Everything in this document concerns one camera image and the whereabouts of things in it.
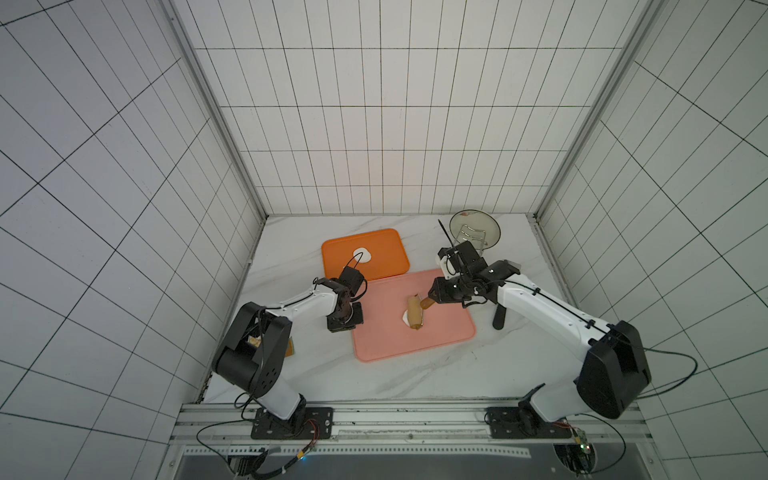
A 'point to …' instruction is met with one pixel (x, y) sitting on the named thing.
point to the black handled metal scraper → (499, 317)
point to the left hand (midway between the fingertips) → (348, 329)
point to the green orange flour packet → (290, 350)
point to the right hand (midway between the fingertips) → (426, 296)
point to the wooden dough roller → (415, 312)
